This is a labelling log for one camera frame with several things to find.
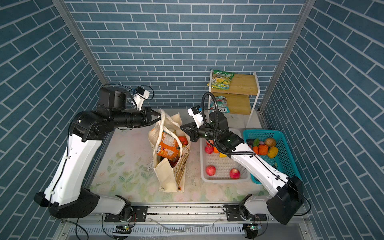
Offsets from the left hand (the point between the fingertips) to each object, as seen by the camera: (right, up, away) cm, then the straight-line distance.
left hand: (163, 116), depth 59 cm
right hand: (+5, -4, +8) cm, 11 cm away
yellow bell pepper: (+61, -21, +34) cm, 73 cm away
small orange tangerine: (+25, -20, +34) cm, 46 cm away
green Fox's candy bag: (+30, +10, +40) cm, 50 cm away
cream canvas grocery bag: (+1, -27, +12) cm, 29 cm away
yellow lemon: (+29, -23, +32) cm, 49 cm away
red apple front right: (+34, -31, +23) cm, 52 cm away
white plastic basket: (+29, -29, +31) cm, 52 cm away
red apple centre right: (+21, -20, +33) cm, 44 cm away
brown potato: (+60, -15, +35) cm, 71 cm away
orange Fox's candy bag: (-2, -16, +21) cm, 27 cm away
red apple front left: (+21, -29, +23) cm, 43 cm away
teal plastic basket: (+65, -25, +29) cm, 76 cm away
